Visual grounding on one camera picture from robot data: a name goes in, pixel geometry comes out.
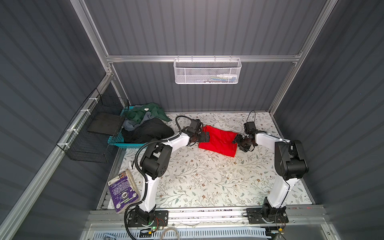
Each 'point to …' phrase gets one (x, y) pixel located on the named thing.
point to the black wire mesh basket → (86, 139)
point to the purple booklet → (124, 191)
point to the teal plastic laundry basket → (118, 139)
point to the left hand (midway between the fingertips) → (203, 136)
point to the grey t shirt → (129, 126)
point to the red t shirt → (221, 141)
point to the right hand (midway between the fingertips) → (237, 144)
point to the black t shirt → (153, 128)
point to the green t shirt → (136, 113)
